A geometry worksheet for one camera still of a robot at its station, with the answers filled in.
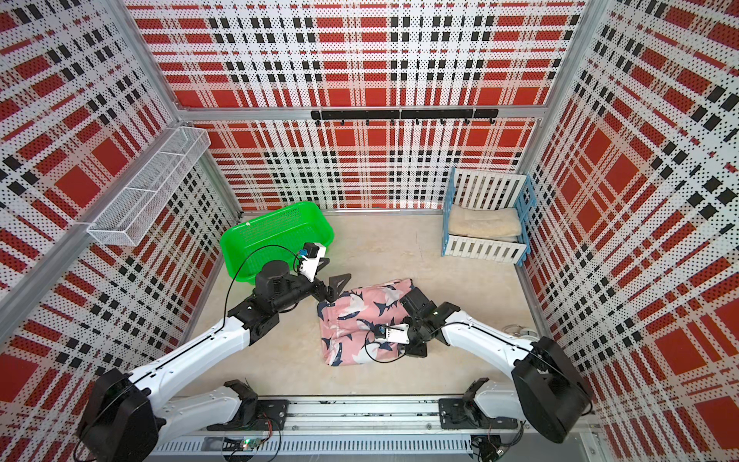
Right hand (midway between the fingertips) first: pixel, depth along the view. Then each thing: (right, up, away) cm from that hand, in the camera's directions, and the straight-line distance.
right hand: (409, 339), depth 83 cm
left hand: (-19, +22, -5) cm, 29 cm away
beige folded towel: (+38, +35, +24) cm, 57 cm away
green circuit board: (-40, -21, -14) cm, 47 cm away
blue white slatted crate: (+34, +49, +28) cm, 66 cm away
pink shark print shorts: (-19, +2, +7) cm, 21 cm away
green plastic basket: (-54, +28, +28) cm, 67 cm away
